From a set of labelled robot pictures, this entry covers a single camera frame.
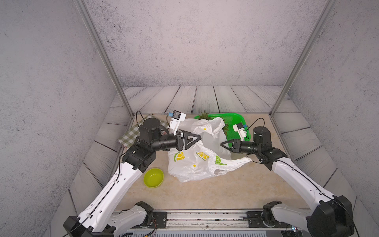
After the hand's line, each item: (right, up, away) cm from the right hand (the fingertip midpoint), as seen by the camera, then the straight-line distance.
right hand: (223, 145), depth 73 cm
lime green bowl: (-37, -20, +12) cm, 44 cm away
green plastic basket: (+13, +14, +37) cm, 42 cm away
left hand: (-12, +4, -15) cm, 19 cm away
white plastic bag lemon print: (-9, -4, -12) cm, 15 cm away
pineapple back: (-8, +16, +19) cm, 26 cm away
